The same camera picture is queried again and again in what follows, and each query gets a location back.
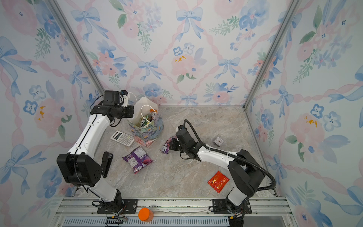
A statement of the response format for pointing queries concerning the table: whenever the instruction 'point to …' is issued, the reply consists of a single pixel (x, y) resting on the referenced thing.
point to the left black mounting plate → (130, 206)
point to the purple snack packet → (138, 159)
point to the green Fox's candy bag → (145, 121)
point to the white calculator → (123, 138)
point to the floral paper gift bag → (145, 135)
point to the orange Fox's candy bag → (153, 112)
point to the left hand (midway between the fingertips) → (133, 109)
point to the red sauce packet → (218, 182)
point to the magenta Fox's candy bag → (165, 148)
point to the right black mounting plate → (219, 206)
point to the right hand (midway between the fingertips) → (168, 142)
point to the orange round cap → (146, 214)
